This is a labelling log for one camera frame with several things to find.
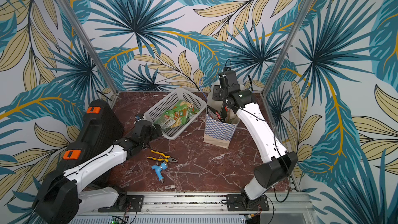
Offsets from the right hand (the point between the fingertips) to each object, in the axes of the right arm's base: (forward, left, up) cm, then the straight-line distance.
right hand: (219, 89), depth 76 cm
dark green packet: (-6, +2, -10) cm, 12 cm away
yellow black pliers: (-22, +28, -32) cm, 48 cm away
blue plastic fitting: (-26, +29, -30) cm, 49 cm away
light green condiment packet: (+7, +21, -26) cm, 35 cm away
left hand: (-9, +35, -21) cm, 42 cm away
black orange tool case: (-14, +57, -11) cm, 60 cm away
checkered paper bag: (-14, +1, -16) cm, 22 cm away
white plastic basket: (+14, +31, -25) cm, 42 cm away
